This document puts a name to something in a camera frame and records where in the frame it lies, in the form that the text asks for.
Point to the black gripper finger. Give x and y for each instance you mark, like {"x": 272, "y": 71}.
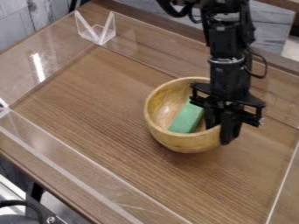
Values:
{"x": 229, "y": 126}
{"x": 211, "y": 116}

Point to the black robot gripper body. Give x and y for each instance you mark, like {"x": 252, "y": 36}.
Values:
{"x": 227, "y": 90}

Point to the green rectangular block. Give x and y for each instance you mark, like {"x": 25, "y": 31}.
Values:
{"x": 186, "y": 118}

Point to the brown wooden bowl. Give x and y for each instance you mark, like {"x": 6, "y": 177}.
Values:
{"x": 161, "y": 106}

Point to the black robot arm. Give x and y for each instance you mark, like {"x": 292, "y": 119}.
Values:
{"x": 227, "y": 26}

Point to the black metal table leg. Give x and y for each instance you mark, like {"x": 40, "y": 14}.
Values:
{"x": 34, "y": 191}

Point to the clear acrylic corner bracket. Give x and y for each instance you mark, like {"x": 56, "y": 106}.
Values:
{"x": 98, "y": 34}

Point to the clear acrylic tray wall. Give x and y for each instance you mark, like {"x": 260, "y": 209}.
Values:
{"x": 81, "y": 182}

